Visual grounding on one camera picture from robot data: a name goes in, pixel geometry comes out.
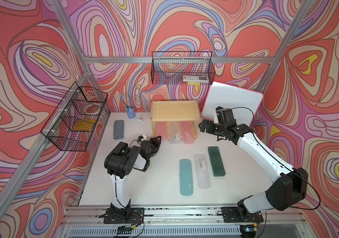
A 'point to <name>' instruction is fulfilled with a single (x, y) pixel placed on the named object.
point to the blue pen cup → (131, 112)
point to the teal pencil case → (186, 179)
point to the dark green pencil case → (216, 161)
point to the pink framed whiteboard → (245, 103)
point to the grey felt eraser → (118, 129)
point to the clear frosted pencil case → (202, 173)
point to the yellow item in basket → (84, 125)
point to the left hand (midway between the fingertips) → (163, 137)
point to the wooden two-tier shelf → (174, 110)
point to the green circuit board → (125, 229)
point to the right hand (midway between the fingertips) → (206, 130)
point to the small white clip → (140, 119)
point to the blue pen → (123, 98)
